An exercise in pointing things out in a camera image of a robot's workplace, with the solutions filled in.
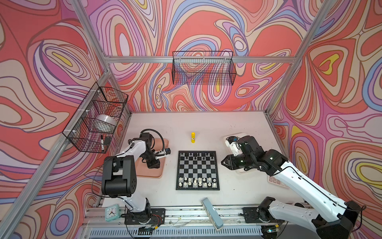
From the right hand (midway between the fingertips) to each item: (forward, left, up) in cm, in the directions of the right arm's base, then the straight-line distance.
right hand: (225, 166), depth 72 cm
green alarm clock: (-16, +57, -15) cm, 61 cm away
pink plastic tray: (+7, +47, -15) cm, 49 cm away
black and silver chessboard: (+4, +14, -15) cm, 21 cm away
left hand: (+11, +39, -15) cm, 43 cm away
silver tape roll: (+19, +59, +15) cm, 64 cm away
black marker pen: (+10, +61, +9) cm, 62 cm away
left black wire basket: (+16, +65, +14) cm, 68 cm away
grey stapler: (-18, +7, -17) cm, 26 cm away
